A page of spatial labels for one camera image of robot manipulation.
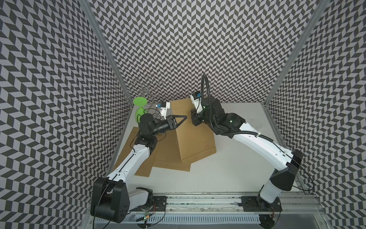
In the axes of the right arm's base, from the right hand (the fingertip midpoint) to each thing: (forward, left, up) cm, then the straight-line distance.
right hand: (191, 113), depth 71 cm
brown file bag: (-9, -2, -14) cm, 17 cm away
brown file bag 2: (-17, +29, -31) cm, 46 cm away
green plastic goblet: (+10, +28, -1) cm, 30 cm away
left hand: (-4, +2, 0) cm, 4 cm away
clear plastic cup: (+11, -45, -25) cm, 53 cm away
